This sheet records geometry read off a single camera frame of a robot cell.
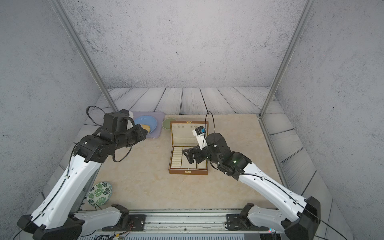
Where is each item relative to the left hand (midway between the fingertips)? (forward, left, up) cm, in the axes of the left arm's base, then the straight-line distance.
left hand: (151, 130), depth 67 cm
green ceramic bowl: (+32, +1, -30) cm, 44 cm away
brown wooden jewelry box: (+14, -11, -25) cm, 31 cm away
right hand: (-5, -18, -7) cm, 20 cm away
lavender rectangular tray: (+42, +8, -34) cm, 55 cm away
